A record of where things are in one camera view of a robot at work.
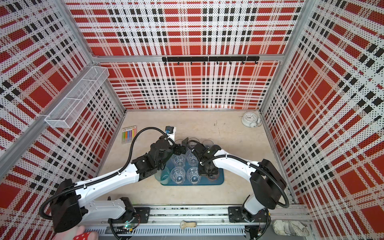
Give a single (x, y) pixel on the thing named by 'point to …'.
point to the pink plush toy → (77, 233)
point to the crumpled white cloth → (290, 227)
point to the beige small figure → (183, 224)
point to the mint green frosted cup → (163, 176)
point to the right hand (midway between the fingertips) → (206, 174)
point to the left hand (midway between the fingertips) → (182, 137)
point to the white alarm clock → (250, 119)
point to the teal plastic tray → (204, 180)
